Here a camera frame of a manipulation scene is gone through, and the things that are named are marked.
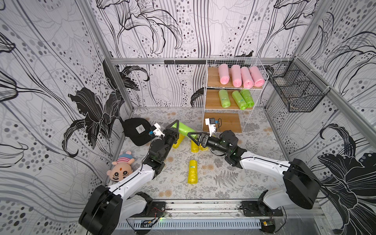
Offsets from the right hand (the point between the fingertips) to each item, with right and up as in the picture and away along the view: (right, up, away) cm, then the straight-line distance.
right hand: (191, 134), depth 71 cm
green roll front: (+28, +18, +13) cm, 36 cm away
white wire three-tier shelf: (+32, +9, +43) cm, 54 cm away
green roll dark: (-3, +3, -1) cm, 4 cm away
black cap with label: (-37, 0, +27) cm, 46 cm away
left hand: (-5, +5, +3) cm, 8 cm away
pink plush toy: (-38, -19, +7) cm, 43 cm away
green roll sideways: (+32, +21, +13) cm, 41 cm away
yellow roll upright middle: (+2, -11, +20) cm, 23 cm away
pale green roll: (+19, +20, +14) cm, 32 cm away
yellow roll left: (-5, -2, +2) cm, 6 cm away
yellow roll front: (+1, -22, +11) cm, 25 cm away
